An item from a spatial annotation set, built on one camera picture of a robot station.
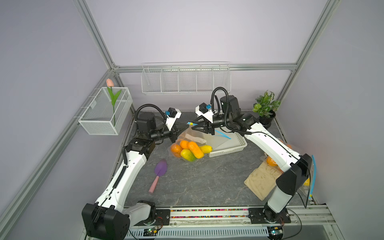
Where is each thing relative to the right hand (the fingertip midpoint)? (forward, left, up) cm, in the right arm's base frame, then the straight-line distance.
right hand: (192, 123), depth 69 cm
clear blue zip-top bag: (-21, -62, -29) cm, 71 cm away
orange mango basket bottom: (0, +5, -18) cm, 19 cm away
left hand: (-1, +2, 0) cm, 3 cm away
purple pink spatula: (-9, +21, -34) cm, 40 cm away
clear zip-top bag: (+2, +3, -13) cm, 13 cm away
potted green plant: (+18, -42, -8) cm, 46 cm away
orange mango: (-5, +9, -16) cm, 19 cm away
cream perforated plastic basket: (-1, -16, -15) cm, 22 cm away
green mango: (-5, +3, -20) cm, 21 cm away
